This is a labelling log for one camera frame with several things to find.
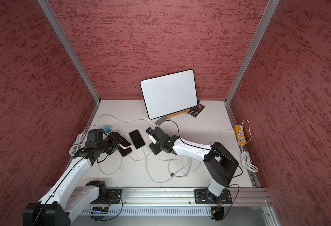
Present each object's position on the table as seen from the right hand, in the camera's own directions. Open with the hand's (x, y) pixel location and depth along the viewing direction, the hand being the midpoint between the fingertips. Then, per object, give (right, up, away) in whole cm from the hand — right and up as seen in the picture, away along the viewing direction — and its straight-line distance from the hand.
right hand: (154, 147), depth 86 cm
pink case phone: (-20, -5, +4) cm, 21 cm away
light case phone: (-13, +3, +9) cm, 17 cm away
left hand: (-19, +4, -4) cm, 20 cm away
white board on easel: (+8, +35, +14) cm, 39 cm away
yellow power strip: (+59, +6, +9) cm, 60 cm away
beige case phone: (-18, +3, -2) cm, 18 cm away
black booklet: (+30, +22, +25) cm, 45 cm away
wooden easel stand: (+23, +22, +22) cm, 39 cm away
